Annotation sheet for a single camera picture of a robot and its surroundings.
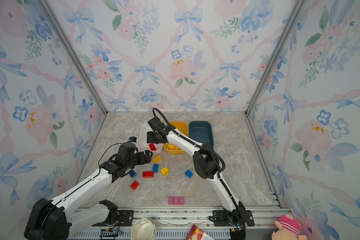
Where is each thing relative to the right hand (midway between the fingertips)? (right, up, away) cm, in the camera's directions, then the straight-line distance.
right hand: (151, 137), depth 94 cm
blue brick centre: (+3, -18, -5) cm, 19 cm away
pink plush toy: (+67, -39, -28) cm, 82 cm away
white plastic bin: (-6, -4, +3) cm, 8 cm away
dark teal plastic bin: (+34, +3, +20) cm, 39 cm away
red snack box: (+26, -41, -27) cm, 56 cm away
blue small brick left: (-9, -20, -8) cm, 24 cm away
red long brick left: (-1, -21, -7) cm, 22 cm away
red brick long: (0, -6, +4) cm, 7 cm away
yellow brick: (+12, -6, +4) cm, 14 cm away
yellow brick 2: (+9, -19, -6) cm, 22 cm away
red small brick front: (-8, -26, -9) cm, 29 cm away
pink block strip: (+16, -32, -16) cm, 39 cm away
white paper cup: (+1, -42, -23) cm, 48 cm away
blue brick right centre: (+23, -21, -5) cm, 32 cm away
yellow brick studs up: (+4, -13, 0) cm, 14 cm away
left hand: (-1, -8, -10) cm, 13 cm away
